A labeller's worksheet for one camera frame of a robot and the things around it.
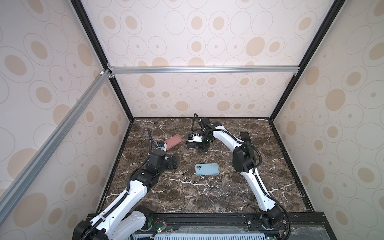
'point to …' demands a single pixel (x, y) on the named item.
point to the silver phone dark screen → (192, 145)
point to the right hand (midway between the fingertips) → (200, 143)
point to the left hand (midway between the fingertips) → (174, 155)
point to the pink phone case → (173, 141)
